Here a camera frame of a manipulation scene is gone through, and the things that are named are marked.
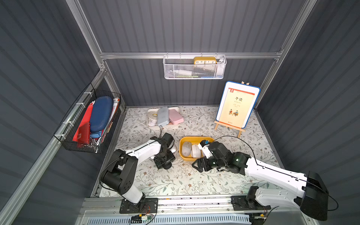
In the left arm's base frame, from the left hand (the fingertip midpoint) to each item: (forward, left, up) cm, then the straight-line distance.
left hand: (169, 163), depth 87 cm
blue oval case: (+16, +34, +31) cm, 49 cm away
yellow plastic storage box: (+16, -16, +1) cm, 23 cm away
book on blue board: (+30, -44, +23) cm, 58 cm away
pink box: (+34, -2, +5) cm, 34 cm away
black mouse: (-2, +1, +2) cm, 3 cm away
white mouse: (+7, -17, +2) cm, 19 cm away
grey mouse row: (+9, -11, +2) cm, 14 cm away
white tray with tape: (+39, +16, +1) cm, 42 cm away
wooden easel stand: (+28, -34, +5) cm, 44 cm away
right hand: (-4, -17, +12) cm, 22 cm away
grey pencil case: (+35, +6, +5) cm, 36 cm away
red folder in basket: (+2, +39, +30) cm, 49 cm away
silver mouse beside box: (+11, -3, -3) cm, 12 cm away
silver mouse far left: (-9, +5, +28) cm, 29 cm away
